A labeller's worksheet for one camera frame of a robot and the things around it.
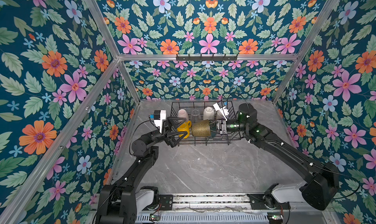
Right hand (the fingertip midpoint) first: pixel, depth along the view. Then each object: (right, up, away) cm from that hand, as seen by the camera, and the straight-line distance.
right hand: (208, 123), depth 64 cm
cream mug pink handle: (-15, +5, +31) cm, 35 cm away
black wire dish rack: (+7, -12, +31) cm, 34 cm away
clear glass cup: (-7, +4, +34) cm, 35 cm away
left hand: (-10, -3, -4) cm, 11 cm away
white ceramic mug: (+2, +5, +31) cm, 31 cm away
